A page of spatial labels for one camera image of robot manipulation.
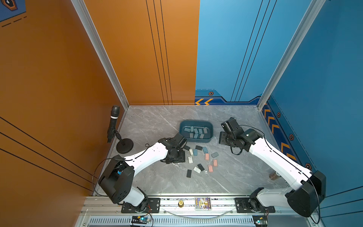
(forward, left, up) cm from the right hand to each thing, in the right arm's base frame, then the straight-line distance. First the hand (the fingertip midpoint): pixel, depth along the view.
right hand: (222, 138), depth 81 cm
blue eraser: (+16, +11, -15) cm, 25 cm away
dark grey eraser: (+3, +13, -16) cm, 21 cm away
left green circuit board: (-37, +45, -18) cm, 61 cm away
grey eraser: (+16, +8, -15) cm, 23 cm away
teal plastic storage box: (+16, +14, -15) cm, 25 cm away
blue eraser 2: (+12, +15, -15) cm, 24 cm away
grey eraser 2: (+11, +10, -15) cm, 21 cm away
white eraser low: (-12, +15, -16) cm, 25 cm away
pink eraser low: (-11, +6, -16) cm, 21 cm away
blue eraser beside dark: (+1, +9, -16) cm, 19 cm away
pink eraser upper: (-3, +8, -17) cm, 19 cm away
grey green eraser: (+12, +18, -15) cm, 26 cm away
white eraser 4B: (-6, +19, -16) cm, 25 cm away
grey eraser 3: (-2, +2, -16) cm, 17 cm away
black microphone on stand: (+1, +63, +5) cm, 63 cm away
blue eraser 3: (0, +15, -17) cm, 23 cm away
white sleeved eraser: (-1, +18, -15) cm, 24 cm away
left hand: (-7, +24, -12) cm, 28 cm away
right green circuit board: (-37, -17, -19) cm, 45 cm away
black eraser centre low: (-10, +12, -17) cm, 23 cm away
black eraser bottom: (-14, +19, -17) cm, 30 cm away
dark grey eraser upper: (+2, +21, -15) cm, 26 cm away
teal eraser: (+18, +17, -15) cm, 29 cm away
